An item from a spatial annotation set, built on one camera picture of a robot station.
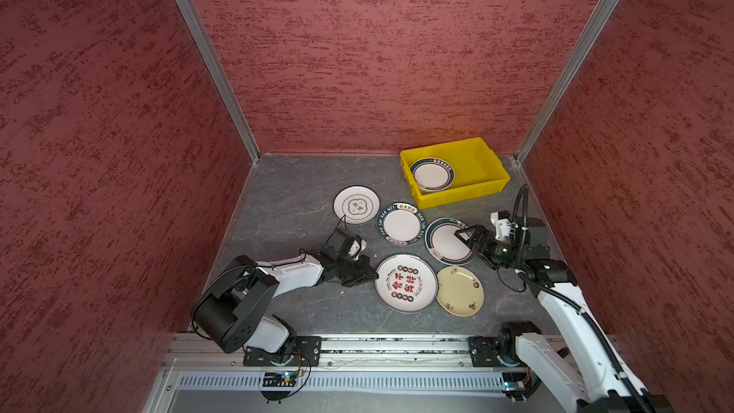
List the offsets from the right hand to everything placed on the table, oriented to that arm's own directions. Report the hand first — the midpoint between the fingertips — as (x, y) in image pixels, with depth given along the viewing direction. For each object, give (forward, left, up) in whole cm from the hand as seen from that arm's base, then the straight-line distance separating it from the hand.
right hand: (459, 246), depth 78 cm
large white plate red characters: (-5, +14, -14) cm, 20 cm away
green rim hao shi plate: (+17, +14, -16) cm, 27 cm away
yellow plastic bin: (+40, -20, -14) cm, 47 cm away
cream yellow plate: (-7, -2, -15) cm, 17 cm away
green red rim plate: (+37, 0, -11) cm, 39 cm away
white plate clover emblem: (+25, +30, -14) cm, 42 cm away
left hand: (-5, +23, -13) cm, 27 cm away
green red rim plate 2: (+7, +1, -13) cm, 15 cm away
